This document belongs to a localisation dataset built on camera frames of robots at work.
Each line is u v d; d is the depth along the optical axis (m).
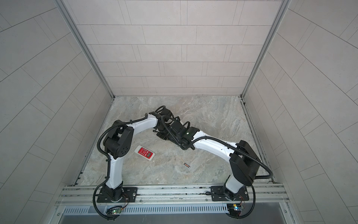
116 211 0.64
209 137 0.51
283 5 0.71
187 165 0.81
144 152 0.84
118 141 0.52
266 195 0.71
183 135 0.61
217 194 0.71
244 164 0.42
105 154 0.52
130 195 0.71
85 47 0.87
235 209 0.68
